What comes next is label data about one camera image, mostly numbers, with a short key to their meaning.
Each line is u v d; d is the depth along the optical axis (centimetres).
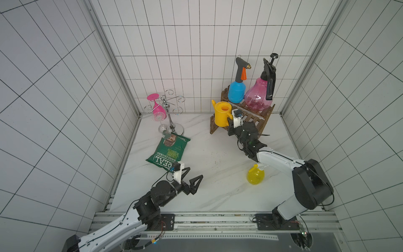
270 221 68
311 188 44
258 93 79
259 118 95
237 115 71
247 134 64
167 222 73
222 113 82
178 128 109
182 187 65
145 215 56
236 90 83
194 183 65
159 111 94
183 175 75
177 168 63
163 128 87
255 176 85
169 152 92
